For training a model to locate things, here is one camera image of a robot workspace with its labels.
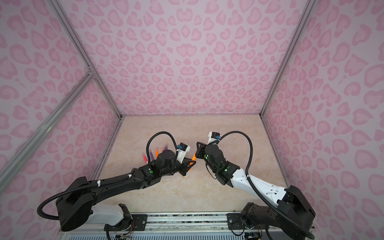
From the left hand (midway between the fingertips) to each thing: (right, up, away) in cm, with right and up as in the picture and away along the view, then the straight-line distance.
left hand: (196, 160), depth 77 cm
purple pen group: (-29, -2, +21) cm, 36 cm away
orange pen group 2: (-27, 0, +24) cm, 36 cm away
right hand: (0, +9, +1) cm, 9 cm away
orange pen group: (-1, +1, 0) cm, 1 cm away
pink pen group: (-32, -3, +19) cm, 38 cm away
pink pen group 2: (-22, +2, +23) cm, 32 cm away
